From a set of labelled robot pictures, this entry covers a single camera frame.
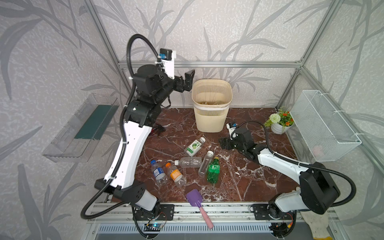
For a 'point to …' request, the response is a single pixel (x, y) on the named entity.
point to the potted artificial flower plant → (280, 121)
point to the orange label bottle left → (176, 175)
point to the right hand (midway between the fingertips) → (223, 133)
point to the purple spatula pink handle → (194, 197)
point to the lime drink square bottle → (194, 146)
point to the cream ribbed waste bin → (211, 98)
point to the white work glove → (318, 223)
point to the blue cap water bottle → (159, 173)
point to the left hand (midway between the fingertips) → (186, 63)
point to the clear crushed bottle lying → (189, 162)
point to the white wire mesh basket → (328, 135)
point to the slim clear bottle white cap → (205, 163)
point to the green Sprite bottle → (213, 170)
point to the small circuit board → (152, 227)
